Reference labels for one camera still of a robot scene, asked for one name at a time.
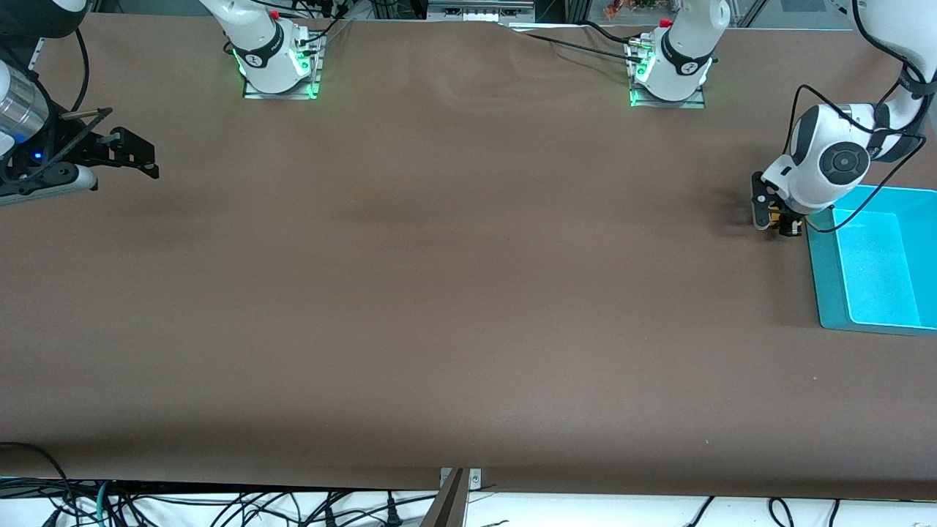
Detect grey camera mount pole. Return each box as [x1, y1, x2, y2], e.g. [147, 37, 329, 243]
[419, 468, 469, 527]

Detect turquoise plastic bin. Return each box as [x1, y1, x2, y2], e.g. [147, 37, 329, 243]
[805, 184, 937, 337]

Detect silver table edge bracket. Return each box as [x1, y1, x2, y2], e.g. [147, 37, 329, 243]
[439, 468, 482, 491]

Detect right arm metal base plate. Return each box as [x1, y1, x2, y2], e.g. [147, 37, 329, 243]
[243, 33, 321, 100]

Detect long black tabletop cable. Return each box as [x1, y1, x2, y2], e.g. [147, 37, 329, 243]
[505, 26, 649, 70]

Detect thick black looped cable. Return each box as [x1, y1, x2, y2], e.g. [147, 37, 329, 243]
[0, 441, 74, 513]

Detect grey electronics box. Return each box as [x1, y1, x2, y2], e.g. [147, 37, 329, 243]
[427, 0, 537, 23]

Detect black base connector cable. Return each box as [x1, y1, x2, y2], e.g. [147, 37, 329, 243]
[278, 0, 354, 56]

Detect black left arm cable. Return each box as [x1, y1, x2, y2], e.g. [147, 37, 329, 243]
[785, 0, 937, 235]

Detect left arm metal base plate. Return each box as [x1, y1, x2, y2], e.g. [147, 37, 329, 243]
[628, 37, 707, 109]

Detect short black tabletop cable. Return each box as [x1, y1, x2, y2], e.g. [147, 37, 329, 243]
[582, 20, 636, 46]

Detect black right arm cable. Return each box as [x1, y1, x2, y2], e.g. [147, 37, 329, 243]
[0, 26, 92, 184]

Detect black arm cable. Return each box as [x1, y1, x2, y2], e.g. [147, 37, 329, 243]
[0, 26, 92, 184]
[785, 0, 937, 235]

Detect orange green background clutter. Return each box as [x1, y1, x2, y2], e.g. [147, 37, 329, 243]
[604, 0, 661, 20]

